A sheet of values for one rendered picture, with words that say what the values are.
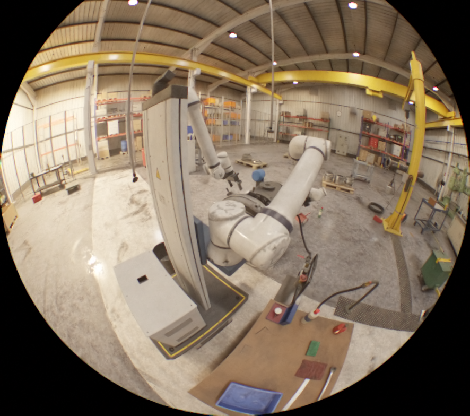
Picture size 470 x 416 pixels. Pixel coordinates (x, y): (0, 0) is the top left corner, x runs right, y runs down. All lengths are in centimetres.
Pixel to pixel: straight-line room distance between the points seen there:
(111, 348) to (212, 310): 126
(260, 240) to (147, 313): 72
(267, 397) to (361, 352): 120
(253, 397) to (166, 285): 95
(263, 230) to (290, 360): 102
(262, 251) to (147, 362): 162
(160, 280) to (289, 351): 98
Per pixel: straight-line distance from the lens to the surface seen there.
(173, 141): 46
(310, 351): 127
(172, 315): 88
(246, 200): 143
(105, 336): 207
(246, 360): 119
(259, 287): 188
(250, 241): 49
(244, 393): 122
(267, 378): 122
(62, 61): 897
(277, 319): 126
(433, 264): 336
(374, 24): 1033
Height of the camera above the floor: 165
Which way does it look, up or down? 21 degrees down
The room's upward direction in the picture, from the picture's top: 2 degrees clockwise
